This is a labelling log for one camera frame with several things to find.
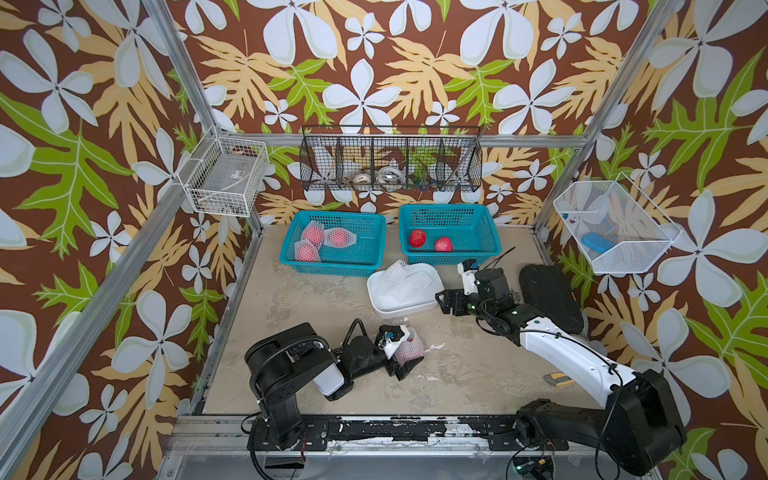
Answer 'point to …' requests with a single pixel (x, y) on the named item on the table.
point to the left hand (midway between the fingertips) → (414, 339)
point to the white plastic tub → (388, 307)
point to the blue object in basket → (597, 242)
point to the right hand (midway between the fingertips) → (445, 292)
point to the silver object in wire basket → (391, 176)
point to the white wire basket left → (224, 174)
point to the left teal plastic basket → (360, 259)
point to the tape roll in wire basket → (362, 178)
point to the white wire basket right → (619, 229)
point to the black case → (548, 290)
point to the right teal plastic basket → (471, 229)
